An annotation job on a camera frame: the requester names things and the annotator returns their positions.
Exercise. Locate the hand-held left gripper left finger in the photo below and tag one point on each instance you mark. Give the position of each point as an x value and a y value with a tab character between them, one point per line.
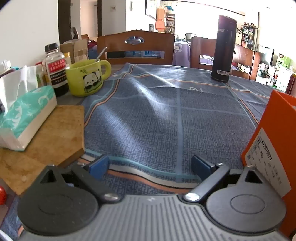
99	166

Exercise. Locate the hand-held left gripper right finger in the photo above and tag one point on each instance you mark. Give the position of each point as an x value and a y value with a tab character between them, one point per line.
200	165

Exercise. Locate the orange cardboard box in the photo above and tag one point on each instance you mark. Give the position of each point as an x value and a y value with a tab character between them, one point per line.
277	111

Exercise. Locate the wooden cutting board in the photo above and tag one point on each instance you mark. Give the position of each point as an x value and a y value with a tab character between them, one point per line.
53	143

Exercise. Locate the blue checked tablecloth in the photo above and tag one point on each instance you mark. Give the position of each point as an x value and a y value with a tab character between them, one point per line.
150	115

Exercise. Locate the teal patterned tissue box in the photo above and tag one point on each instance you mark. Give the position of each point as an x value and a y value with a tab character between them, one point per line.
27	111

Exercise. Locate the red round object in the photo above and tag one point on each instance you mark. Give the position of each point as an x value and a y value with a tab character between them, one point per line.
1	195

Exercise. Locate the red label black cap bottle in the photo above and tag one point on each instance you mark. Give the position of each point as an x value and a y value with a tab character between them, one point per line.
55	69

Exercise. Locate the metal spoon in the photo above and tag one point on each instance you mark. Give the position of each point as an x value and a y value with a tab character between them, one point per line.
100	54

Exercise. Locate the yellow lidded jar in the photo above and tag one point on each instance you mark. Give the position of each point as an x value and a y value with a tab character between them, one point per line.
67	58

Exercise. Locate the wooden dining chair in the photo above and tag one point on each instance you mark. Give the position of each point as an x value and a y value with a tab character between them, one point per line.
115	46
245	60

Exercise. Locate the purple printed sofa cover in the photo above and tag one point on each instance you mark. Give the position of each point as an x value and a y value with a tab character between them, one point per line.
181	52

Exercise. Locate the black thermos flask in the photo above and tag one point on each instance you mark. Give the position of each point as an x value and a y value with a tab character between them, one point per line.
223	51

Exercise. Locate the black television screen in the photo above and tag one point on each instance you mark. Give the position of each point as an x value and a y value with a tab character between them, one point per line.
266	55

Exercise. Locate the tall cluttered bookshelf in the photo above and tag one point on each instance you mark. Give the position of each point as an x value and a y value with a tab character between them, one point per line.
248	34

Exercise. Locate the small wooden bookshelf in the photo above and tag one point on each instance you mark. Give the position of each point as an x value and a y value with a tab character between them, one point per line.
170	23

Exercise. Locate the dark wooden door frame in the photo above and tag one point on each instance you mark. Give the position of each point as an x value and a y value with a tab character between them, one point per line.
63	23

